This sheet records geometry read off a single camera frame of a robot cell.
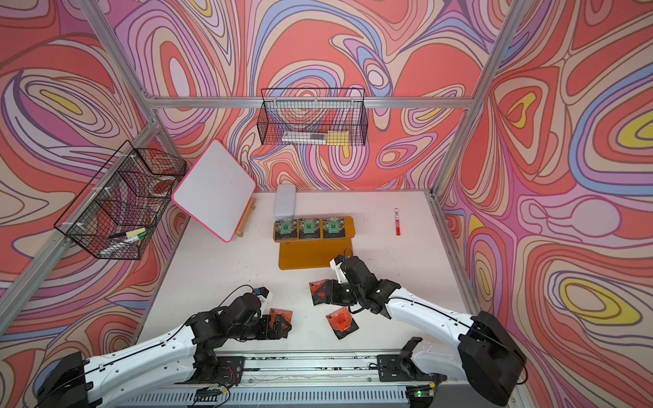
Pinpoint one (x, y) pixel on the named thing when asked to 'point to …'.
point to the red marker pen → (398, 229)
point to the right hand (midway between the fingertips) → (321, 301)
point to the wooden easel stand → (252, 206)
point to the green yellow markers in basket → (135, 234)
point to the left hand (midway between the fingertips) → (284, 331)
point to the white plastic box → (285, 204)
